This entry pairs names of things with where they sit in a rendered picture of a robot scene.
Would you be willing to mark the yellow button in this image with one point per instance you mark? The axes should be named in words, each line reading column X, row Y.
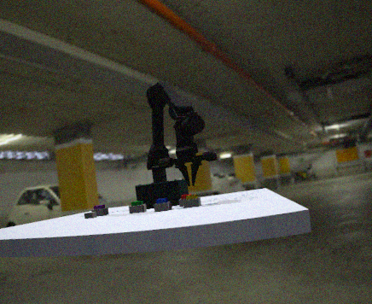
column 192, row 201

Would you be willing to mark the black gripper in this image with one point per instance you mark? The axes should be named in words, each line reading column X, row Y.
column 169, row 162

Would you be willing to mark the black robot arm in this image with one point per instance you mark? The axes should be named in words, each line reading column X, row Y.
column 188, row 123

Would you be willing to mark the purple button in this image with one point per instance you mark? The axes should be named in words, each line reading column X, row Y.
column 100, row 210

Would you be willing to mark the red button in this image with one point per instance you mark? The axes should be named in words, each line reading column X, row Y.
column 181, row 203

